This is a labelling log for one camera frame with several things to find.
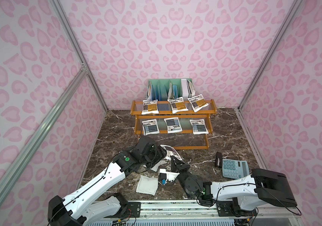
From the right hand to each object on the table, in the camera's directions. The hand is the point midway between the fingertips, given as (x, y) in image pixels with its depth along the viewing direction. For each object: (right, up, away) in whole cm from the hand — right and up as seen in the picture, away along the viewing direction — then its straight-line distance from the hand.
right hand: (175, 156), depth 71 cm
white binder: (+8, +40, +27) cm, 49 cm away
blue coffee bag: (0, +16, +17) cm, 23 cm away
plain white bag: (-15, -19, +11) cm, 27 cm away
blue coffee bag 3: (-14, +14, +17) cm, 26 cm away
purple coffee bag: (-2, +2, +2) cm, 3 cm away
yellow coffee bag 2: (+2, +27, +9) cm, 29 cm away
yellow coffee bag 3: (-13, +26, +8) cm, 30 cm away
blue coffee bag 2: (+16, +14, +17) cm, 27 cm away
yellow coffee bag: (+14, +29, +10) cm, 34 cm away
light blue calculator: (+37, -11, +13) cm, 40 cm away
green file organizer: (-4, +41, +32) cm, 52 cm away
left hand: (-4, +1, +1) cm, 5 cm away
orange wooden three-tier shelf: (+10, +17, +19) cm, 28 cm away
